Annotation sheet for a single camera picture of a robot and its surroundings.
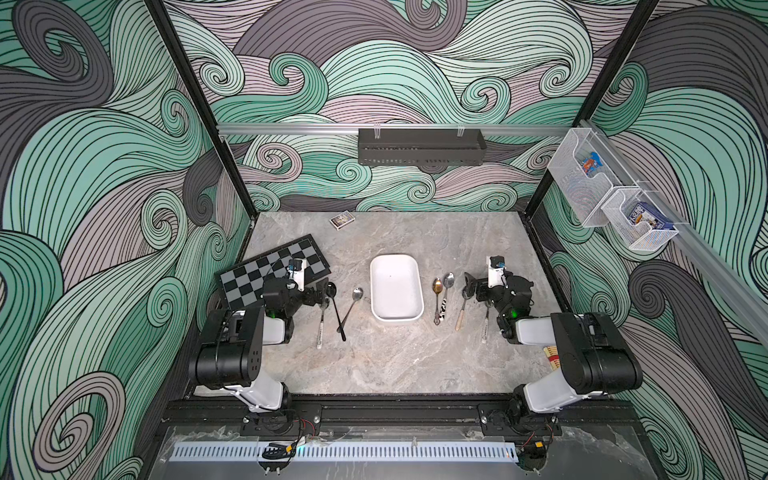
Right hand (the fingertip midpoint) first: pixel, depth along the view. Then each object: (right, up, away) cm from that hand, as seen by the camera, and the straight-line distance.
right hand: (485, 272), depth 93 cm
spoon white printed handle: (+1, -11, 0) cm, 11 cm away
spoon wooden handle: (-8, -6, -6) cm, 11 cm away
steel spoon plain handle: (-42, -8, +2) cm, 42 cm away
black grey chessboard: (-79, -4, +2) cm, 79 cm away
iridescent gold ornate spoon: (-15, -6, +4) cm, 16 cm away
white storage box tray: (-29, -6, 0) cm, 29 cm away
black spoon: (-50, -7, +4) cm, 51 cm away
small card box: (-49, +18, +25) cm, 58 cm away
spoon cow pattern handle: (-11, -4, +5) cm, 12 cm away
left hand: (-56, -1, 0) cm, 56 cm away
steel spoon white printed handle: (-52, -10, -1) cm, 53 cm away
